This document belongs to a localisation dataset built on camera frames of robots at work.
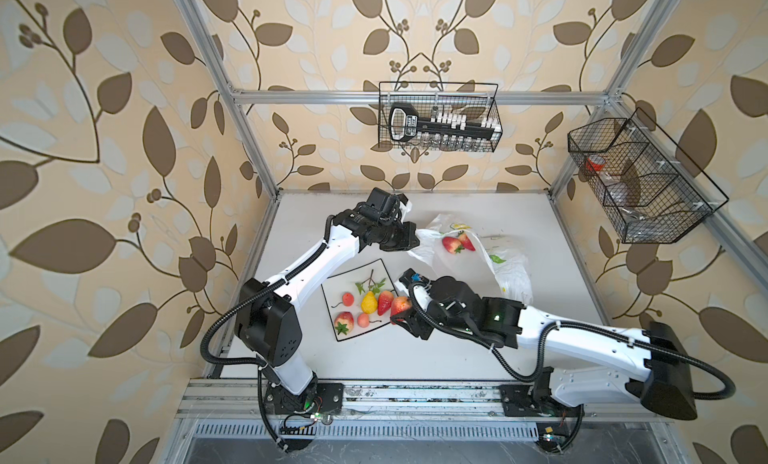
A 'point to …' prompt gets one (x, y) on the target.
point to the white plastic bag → (448, 247)
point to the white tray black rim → (359, 301)
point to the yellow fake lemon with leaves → (369, 303)
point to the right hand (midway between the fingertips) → (399, 311)
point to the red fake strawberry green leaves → (459, 249)
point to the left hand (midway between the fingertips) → (423, 239)
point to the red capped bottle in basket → (595, 162)
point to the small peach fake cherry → (363, 320)
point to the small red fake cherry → (347, 300)
